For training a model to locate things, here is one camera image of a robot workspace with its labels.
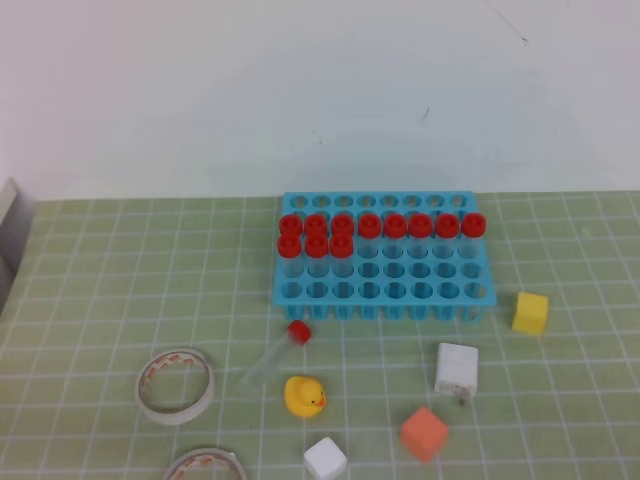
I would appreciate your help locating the white foam cube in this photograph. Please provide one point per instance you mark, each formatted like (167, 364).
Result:
(325, 460)

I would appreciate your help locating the tape roll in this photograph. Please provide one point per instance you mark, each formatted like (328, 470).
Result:
(205, 457)
(175, 387)

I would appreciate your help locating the green grid cutting mat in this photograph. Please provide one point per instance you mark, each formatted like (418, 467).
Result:
(105, 286)

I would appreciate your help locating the orange foam cube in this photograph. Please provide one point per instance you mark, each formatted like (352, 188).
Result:
(424, 434)

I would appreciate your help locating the upper tape roll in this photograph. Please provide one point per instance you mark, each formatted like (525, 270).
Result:
(175, 387)

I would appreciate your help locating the red-capped clear tube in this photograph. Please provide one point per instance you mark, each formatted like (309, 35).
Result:
(296, 336)

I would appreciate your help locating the grey metal frame edge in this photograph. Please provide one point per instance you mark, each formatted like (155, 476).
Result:
(17, 213)

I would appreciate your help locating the red-capped tube row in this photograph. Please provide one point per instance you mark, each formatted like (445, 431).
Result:
(291, 224)
(317, 251)
(341, 248)
(369, 232)
(316, 224)
(394, 230)
(290, 250)
(446, 231)
(420, 228)
(342, 224)
(472, 230)

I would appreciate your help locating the cyan test tube rack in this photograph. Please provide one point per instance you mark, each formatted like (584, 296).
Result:
(393, 288)

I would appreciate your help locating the yellow foam cube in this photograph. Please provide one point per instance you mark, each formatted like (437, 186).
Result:
(531, 313)

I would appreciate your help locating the yellow rubber duck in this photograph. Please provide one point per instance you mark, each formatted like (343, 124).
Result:
(304, 396)

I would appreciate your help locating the white USB wall charger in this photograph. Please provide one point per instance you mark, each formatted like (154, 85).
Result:
(457, 371)

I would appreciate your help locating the lower tape roll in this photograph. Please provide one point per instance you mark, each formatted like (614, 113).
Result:
(205, 457)

